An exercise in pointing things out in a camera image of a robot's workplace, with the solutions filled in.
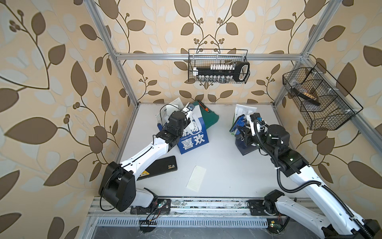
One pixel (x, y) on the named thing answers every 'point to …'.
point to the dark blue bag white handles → (242, 147)
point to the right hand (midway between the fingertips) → (240, 125)
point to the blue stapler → (240, 121)
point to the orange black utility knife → (203, 106)
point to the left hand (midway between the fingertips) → (176, 108)
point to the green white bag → (240, 110)
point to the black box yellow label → (159, 167)
